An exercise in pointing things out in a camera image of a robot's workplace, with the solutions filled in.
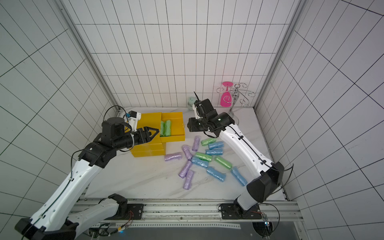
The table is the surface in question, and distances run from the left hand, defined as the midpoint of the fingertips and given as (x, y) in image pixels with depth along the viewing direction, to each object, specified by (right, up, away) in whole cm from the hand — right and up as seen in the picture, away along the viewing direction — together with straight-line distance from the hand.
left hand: (153, 135), depth 68 cm
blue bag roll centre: (+23, -18, +19) cm, 35 cm away
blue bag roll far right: (+44, -24, +15) cm, 52 cm away
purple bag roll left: (+6, -16, +21) cm, 27 cm away
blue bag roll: (+32, -13, +24) cm, 42 cm away
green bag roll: (+4, +2, +17) cm, 17 cm away
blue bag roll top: (+34, -10, +26) cm, 44 cm away
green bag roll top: (+28, -8, +29) cm, 41 cm away
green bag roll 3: (+37, -19, +20) cm, 46 cm away
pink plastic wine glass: (+41, +21, +32) cm, 56 cm away
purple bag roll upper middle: (+15, -13, +24) cm, 31 cm away
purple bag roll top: (+20, -10, +27) cm, 35 cm away
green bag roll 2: (+25, -16, +21) cm, 36 cm away
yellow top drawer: (+9, +2, +20) cm, 22 cm away
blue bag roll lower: (+33, -25, +16) cm, 44 cm away
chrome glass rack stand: (+46, +25, +21) cm, 57 cm away
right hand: (+18, +7, +8) cm, 21 cm away
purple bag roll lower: (+14, -22, +17) cm, 31 cm away
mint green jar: (+17, +21, +46) cm, 53 cm away
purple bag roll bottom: (+16, -27, +13) cm, 34 cm away
